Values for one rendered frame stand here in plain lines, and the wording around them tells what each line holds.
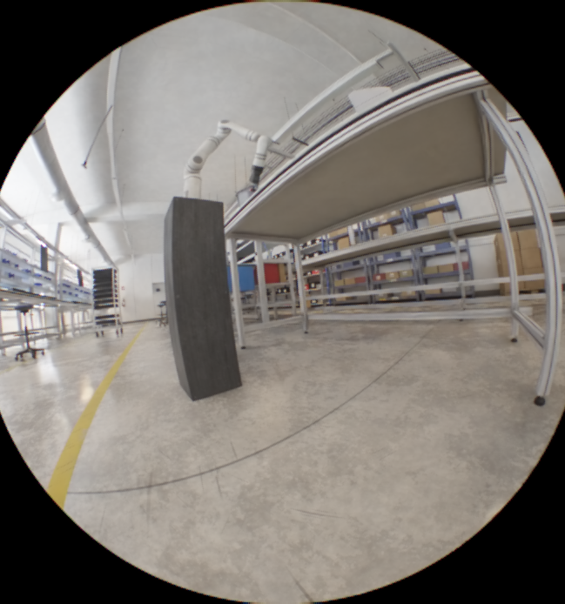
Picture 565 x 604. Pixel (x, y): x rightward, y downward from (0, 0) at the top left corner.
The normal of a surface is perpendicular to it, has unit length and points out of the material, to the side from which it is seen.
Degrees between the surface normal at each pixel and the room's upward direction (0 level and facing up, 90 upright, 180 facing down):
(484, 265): 90
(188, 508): 0
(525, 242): 90
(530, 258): 90
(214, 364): 90
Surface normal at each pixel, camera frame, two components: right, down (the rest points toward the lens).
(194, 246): 0.64, -0.06
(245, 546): -0.11, -0.99
